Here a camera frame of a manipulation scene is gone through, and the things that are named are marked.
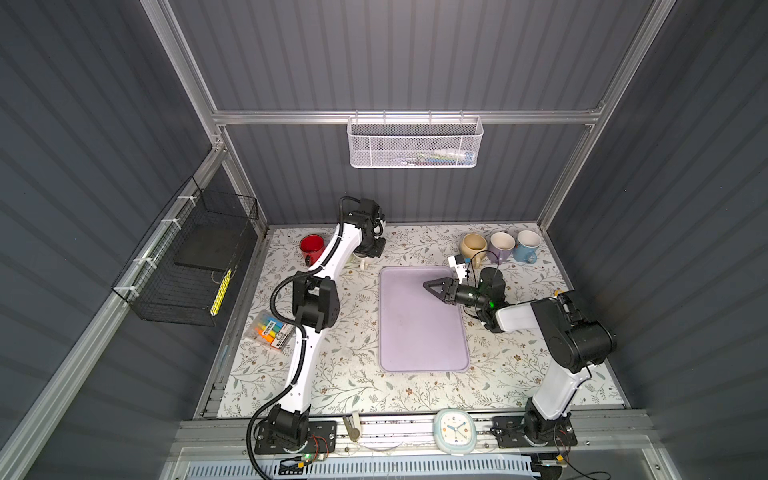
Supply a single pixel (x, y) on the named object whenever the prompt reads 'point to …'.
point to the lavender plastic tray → (418, 331)
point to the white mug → (364, 262)
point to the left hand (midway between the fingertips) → (374, 250)
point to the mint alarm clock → (455, 431)
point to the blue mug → (526, 247)
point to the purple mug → (501, 244)
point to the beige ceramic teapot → (472, 243)
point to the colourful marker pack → (271, 331)
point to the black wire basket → (193, 254)
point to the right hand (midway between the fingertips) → (429, 291)
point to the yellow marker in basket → (215, 306)
